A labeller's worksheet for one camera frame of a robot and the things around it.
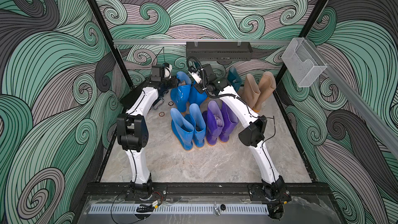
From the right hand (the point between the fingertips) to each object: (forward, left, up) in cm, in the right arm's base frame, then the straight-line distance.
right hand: (197, 80), depth 88 cm
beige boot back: (-8, -30, -2) cm, 31 cm away
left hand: (+3, +10, -1) cm, 11 cm away
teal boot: (+2, -22, -1) cm, 22 cm away
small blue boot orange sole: (-4, +9, -7) cm, 12 cm away
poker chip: (+4, +19, -26) cm, 32 cm away
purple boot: (-25, -9, -6) cm, 27 cm away
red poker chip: (-6, +24, -25) cm, 36 cm away
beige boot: (+1, -42, -6) cm, 43 cm away
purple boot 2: (-27, -15, 0) cm, 31 cm away
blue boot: (-2, +1, -12) cm, 12 cm away
